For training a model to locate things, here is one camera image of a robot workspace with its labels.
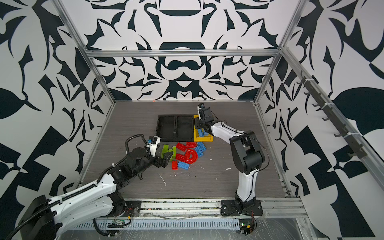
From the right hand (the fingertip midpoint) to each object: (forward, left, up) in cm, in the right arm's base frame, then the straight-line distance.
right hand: (198, 118), depth 97 cm
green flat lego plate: (-17, +20, -8) cm, 27 cm away
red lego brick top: (-13, +5, -9) cm, 17 cm away
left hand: (-23, +17, +7) cm, 29 cm away
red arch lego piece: (-21, +5, -10) cm, 24 cm away
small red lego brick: (-27, +14, -8) cm, 31 cm away
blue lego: (-27, +9, -9) cm, 30 cm away
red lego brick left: (-15, +11, -8) cm, 20 cm away
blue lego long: (-6, -5, -8) cm, 11 cm away
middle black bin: (+1, +10, -12) cm, 15 cm away
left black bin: (0, +22, -10) cm, 24 cm away
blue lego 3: (-15, -2, -8) cm, 17 cm away
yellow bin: (-10, -6, -8) cm, 14 cm away
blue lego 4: (-18, 0, -9) cm, 20 cm away
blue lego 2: (-6, -2, -7) cm, 9 cm away
